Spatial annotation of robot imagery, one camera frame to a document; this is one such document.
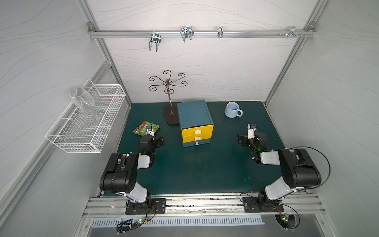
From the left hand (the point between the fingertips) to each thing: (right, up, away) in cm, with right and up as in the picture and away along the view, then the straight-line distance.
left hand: (154, 134), depth 94 cm
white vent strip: (+19, -39, -24) cm, 49 cm away
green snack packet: (-11, +4, +7) cm, 14 cm away
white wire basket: (-23, +6, -28) cm, 36 cm away
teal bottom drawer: (+27, -5, -1) cm, 28 cm away
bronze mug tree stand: (+8, +15, +17) cm, 24 cm away
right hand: (+61, +1, +1) cm, 61 cm away
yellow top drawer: (+27, +4, -14) cm, 31 cm away
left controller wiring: (-4, -37, -28) cm, 47 cm away
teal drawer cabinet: (+27, +7, -15) cm, 32 cm away
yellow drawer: (+28, 0, -8) cm, 29 cm away
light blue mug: (+54, +17, +14) cm, 58 cm away
